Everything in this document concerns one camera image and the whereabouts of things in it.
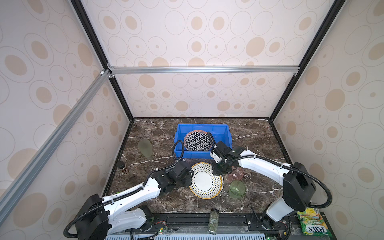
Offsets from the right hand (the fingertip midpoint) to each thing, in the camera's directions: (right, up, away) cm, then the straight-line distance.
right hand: (214, 172), depth 84 cm
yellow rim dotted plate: (-5, -7, +1) cm, 9 cm away
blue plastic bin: (+8, +22, +26) cm, 35 cm away
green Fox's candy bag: (+46, -21, -13) cm, 52 cm away
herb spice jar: (-2, -19, -13) cm, 23 cm away
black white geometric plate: (-9, +17, +21) cm, 29 cm away
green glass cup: (+13, -10, +1) cm, 16 cm away
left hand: (-11, -2, -5) cm, 12 cm away
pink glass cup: (+13, -2, +2) cm, 13 cm away
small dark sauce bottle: (-52, +4, -1) cm, 52 cm away
